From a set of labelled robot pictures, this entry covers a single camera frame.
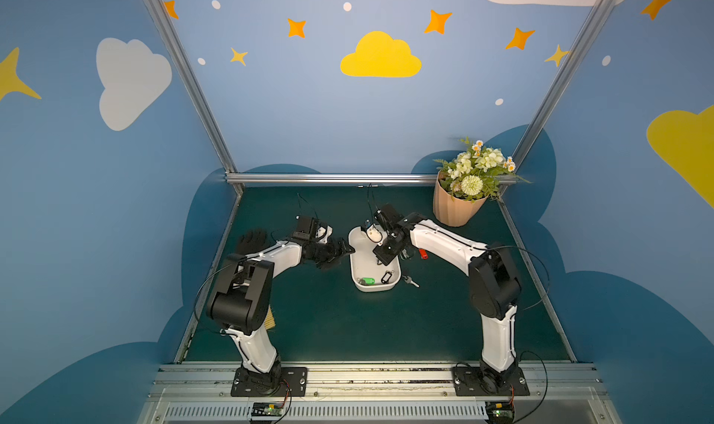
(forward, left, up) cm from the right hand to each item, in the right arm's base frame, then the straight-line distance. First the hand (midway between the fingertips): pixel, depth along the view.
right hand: (384, 250), depth 94 cm
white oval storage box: (-6, +5, -6) cm, 10 cm away
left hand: (-2, +12, 0) cm, 12 cm away
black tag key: (-7, -1, -7) cm, 10 cm away
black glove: (+4, +50, -5) cm, 50 cm away
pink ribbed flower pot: (+16, -24, +5) cm, 29 cm away
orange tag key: (-16, -8, +24) cm, 30 cm away
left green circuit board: (-46, +30, -8) cm, 56 cm away
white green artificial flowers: (+19, -28, +21) cm, 40 cm away
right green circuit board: (-43, -32, -10) cm, 54 cm away
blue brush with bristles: (-24, +35, -5) cm, 43 cm away
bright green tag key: (-9, +6, -6) cm, 12 cm away
